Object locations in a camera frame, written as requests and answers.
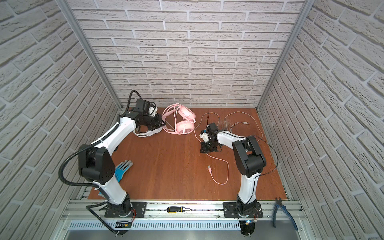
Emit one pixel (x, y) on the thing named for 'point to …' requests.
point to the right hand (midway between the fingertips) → (203, 150)
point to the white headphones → (149, 133)
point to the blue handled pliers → (278, 203)
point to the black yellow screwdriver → (174, 209)
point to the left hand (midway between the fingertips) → (166, 120)
